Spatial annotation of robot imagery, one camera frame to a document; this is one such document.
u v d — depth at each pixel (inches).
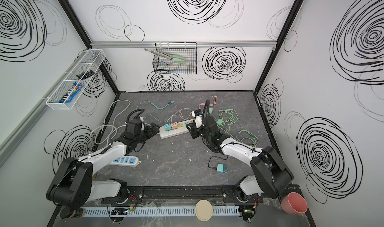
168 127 36.0
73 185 16.3
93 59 36.6
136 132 27.5
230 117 41.1
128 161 32.5
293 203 25.0
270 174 16.9
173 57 36.2
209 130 25.0
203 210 25.4
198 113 28.6
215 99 45.4
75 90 28.3
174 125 36.0
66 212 24.4
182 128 37.9
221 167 31.9
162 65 42.7
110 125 38.6
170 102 44.0
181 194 29.7
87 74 31.4
